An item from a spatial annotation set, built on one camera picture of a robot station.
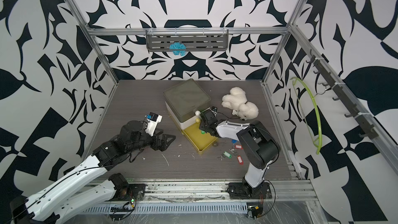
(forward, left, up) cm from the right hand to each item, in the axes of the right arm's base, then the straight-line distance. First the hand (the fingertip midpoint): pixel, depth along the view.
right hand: (203, 122), depth 96 cm
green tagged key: (-6, 0, -1) cm, 6 cm away
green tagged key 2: (-19, -12, -3) cm, 22 cm away
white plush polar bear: (+11, -22, +7) cm, 25 cm away
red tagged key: (-14, -20, -3) cm, 25 cm away
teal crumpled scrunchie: (+32, +14, +33) cm, 48 cm away
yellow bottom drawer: (-11, +2, -2) cm, 12 cm away
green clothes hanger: (-23, -47, +23) cm, 57 cm away
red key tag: (-22, -20, -2) cm, 30 cm away
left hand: (-15, +16, +19) cm, 29 cm away
